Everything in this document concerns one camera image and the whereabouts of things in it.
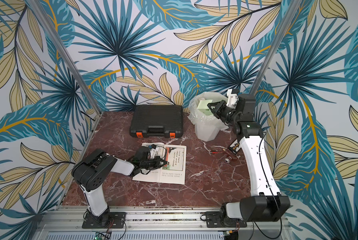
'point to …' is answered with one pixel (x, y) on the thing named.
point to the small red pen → (216, 152)
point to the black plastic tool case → (157, 121)
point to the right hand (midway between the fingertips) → (208, 103)
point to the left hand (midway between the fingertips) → (166, 164)
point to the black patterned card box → (235, 146)
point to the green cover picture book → (173, 172)
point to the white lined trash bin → (207, 127)
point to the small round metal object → (227, 160)
